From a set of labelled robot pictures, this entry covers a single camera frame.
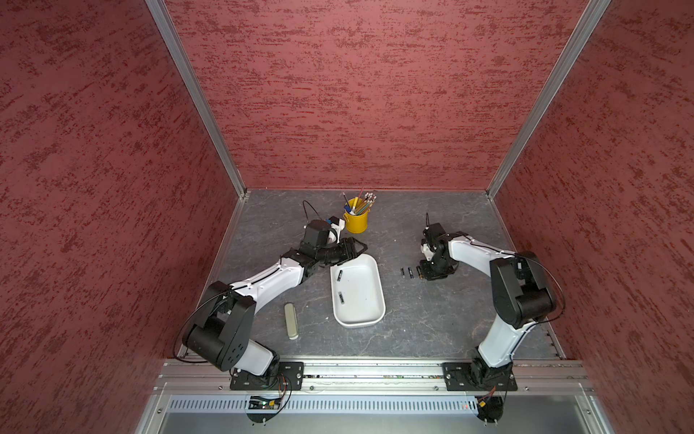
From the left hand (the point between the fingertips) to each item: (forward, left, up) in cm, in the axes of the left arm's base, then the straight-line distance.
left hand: (361, 254), depth 84 cm
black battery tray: (0, +7, -14) cm, 16 cm away
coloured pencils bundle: (+22, 0, -1) cm, 22 cm away
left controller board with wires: (-38, +29, -16) cm, 50 cm away
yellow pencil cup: (+19, +2, -9) cm, 21 cm away
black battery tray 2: (-9, +6, -14) cm, 18 cm away
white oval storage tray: (-8, +1, -13) cm, 16 cm away
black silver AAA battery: (+1, -15, -14) cm, 21 cm away
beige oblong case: (-18, +21, -11) cm, 30 cm away
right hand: (-2, -25, -14) cm, 29 cm away
